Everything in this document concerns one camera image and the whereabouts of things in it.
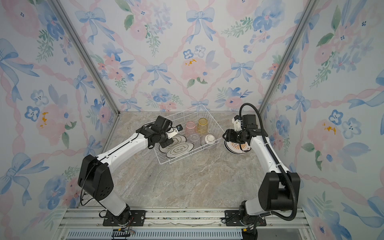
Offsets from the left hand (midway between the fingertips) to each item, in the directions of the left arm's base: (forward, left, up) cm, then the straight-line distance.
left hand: (168, 135), depth 87 cm
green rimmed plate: (-4, -42, -13) cm, 45 cm away
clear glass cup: (+1, -16, -5) cm, 17 cm away
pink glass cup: (+10, -13, -5) cm, 17 cm away
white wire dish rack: (+28, -14, -10) cm, 33 cm away
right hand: (-1, -35, +1) cm, 35 cm away
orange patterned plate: (+1, -42, -14) cm, 44 cm away
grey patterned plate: (0, -6, -4) cm, 7 cm away
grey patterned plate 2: (-5, -6, -7) cm, 11 cm away
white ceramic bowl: (+3, -25, -8) cm, 26 cm away
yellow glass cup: (+14, -21, -9) cm, 27 cm away
